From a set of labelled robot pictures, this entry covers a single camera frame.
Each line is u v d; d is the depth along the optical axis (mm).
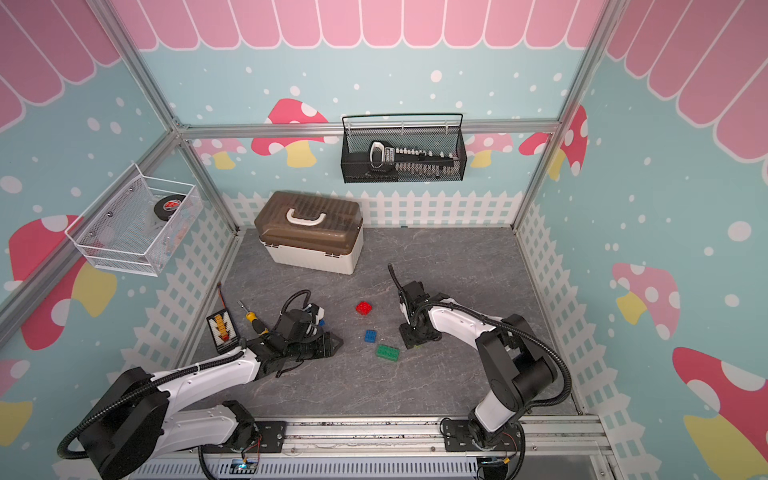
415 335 790
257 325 934
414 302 723
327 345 768
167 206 790
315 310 802
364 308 951
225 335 898
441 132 918
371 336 914
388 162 872
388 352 875
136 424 413
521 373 453
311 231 903
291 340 673
